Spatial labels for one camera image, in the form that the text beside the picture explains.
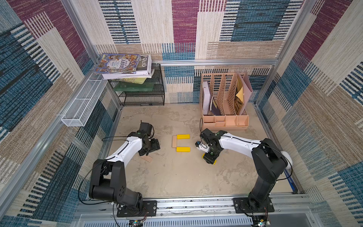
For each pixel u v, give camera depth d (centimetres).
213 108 105
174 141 98
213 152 77
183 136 100
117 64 82
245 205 74
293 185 81
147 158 91
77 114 70
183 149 94
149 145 76
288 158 86
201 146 81
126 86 97
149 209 73
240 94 91
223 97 119
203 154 81
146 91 114
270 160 48
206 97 101
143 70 80
